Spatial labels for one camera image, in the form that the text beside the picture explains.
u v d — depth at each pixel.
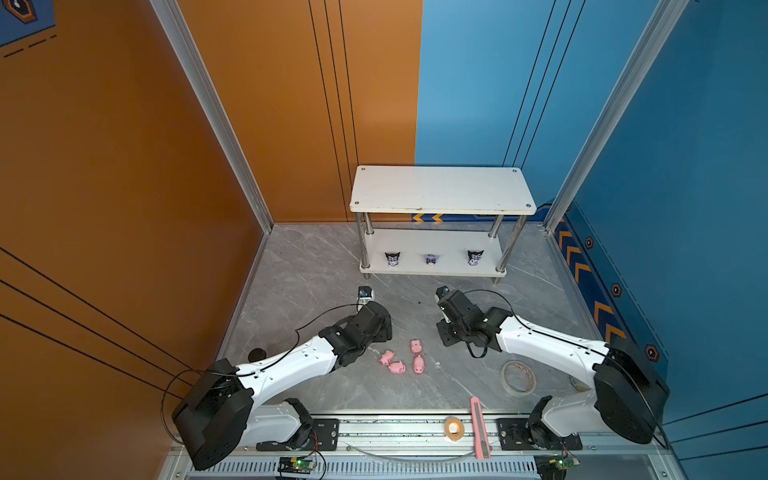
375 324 0.65
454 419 0.77
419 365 0.83
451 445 0.72
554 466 0.71
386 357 0.84
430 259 0.97
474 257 0.96
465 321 0.64
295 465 0.71
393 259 0.96
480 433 0.73
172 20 0.70
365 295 0.75
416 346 0.87
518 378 0.83
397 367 0.83
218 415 0.41
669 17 0.70
